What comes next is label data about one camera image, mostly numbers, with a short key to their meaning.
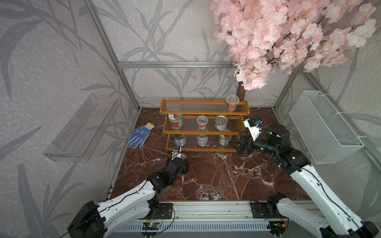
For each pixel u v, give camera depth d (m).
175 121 0.84
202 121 0.85
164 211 0.74
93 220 0.40
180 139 0.91
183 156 0.82
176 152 0.72
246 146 0.60
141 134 1.05
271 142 0.55
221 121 0.85
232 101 0.77
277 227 0.73
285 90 1.10
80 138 0.68
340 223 0.38
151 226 0.70
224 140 0.91
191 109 1.19
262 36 0.43
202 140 0.90
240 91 0.88
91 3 0.70
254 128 0.59
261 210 0.74
